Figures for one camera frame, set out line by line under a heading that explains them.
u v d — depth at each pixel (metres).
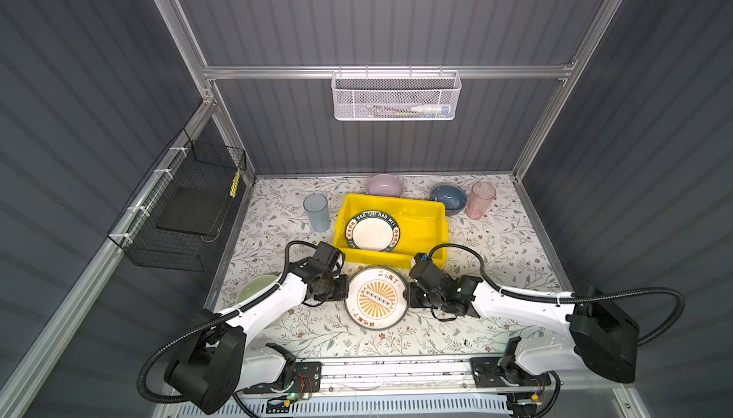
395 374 0.75
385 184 1.13
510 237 1.02
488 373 0.73
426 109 0.90
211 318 0.44
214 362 0.41
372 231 1.02
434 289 0.63
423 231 1.02
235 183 0.83
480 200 0.96
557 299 0.46
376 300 0.85
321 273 0.66
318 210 0.92
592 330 0.42
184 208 0.74
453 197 1.08
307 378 0.72
